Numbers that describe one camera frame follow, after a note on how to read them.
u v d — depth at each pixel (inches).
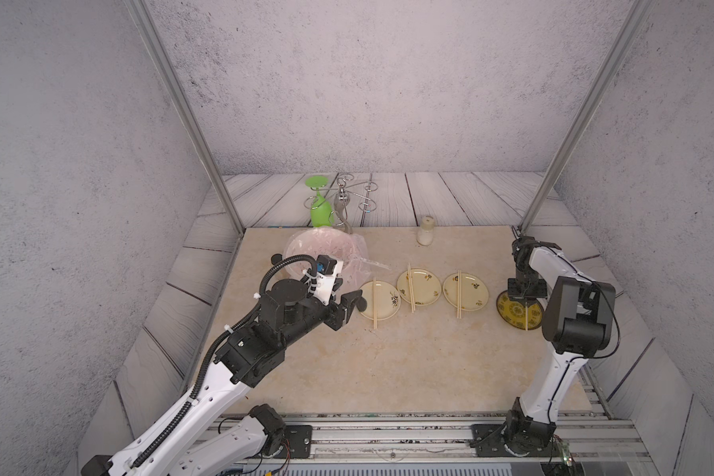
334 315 22.6
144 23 28.0
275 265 17.4
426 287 40.1
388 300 39.1
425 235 45.6
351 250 32.6
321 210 40.0
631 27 28.3
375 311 37.5
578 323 21.0
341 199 36.4
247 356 18.2
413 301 38.4
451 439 29.2
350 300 22.4
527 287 34.3
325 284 22.2
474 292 40.0
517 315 37.6
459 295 38.9
